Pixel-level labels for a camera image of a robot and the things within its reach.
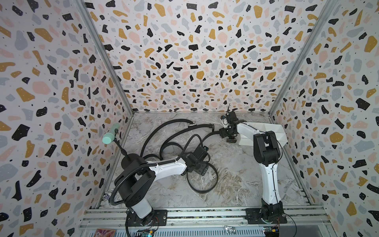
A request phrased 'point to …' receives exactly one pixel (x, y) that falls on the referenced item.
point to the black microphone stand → (128, 158)
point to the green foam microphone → (108, 138)
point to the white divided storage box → (247, 130)
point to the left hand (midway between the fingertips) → (205, 164)
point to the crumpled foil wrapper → (230, 229)
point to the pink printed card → (105, 232)
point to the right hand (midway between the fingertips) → (227, 131)
